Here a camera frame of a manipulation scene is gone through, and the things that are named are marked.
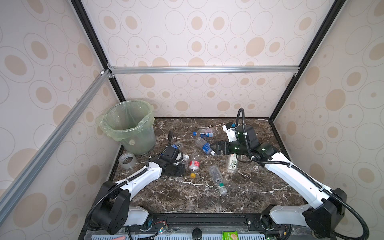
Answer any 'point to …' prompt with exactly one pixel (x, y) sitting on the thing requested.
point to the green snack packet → (231, 235)
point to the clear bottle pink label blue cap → (207, 133)
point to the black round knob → (197, 233)
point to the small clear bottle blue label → (175, 146)
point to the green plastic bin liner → (130, 122)
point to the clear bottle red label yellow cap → (194, 166)
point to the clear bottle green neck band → (218, 178)
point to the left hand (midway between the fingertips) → (186, 169)
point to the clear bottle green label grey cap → (233, 163)
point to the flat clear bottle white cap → (185, 161)
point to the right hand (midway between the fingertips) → (217, 145)
